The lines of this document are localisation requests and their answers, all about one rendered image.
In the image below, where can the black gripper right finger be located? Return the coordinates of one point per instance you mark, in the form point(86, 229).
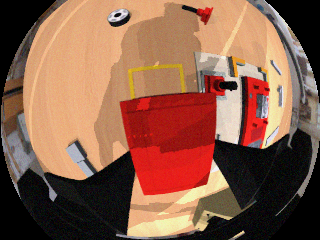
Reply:
point(245, 168)

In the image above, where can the yellow rectangular outline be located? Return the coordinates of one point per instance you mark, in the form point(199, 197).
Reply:
point(181, 70)

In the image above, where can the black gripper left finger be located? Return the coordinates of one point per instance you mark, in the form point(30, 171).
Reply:
point(107, 194)

